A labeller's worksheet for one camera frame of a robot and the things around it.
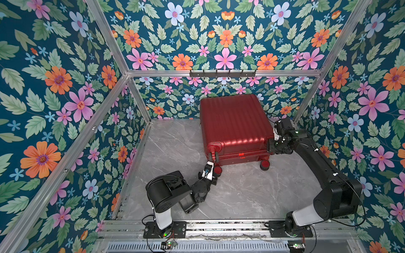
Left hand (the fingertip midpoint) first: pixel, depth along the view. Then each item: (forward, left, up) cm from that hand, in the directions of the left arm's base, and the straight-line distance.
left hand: (216, 162), depth 82 cm
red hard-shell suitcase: (+14, -11, +11) cm, 21 cm away
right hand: (+5, -31, +4) cm, 32 cm away
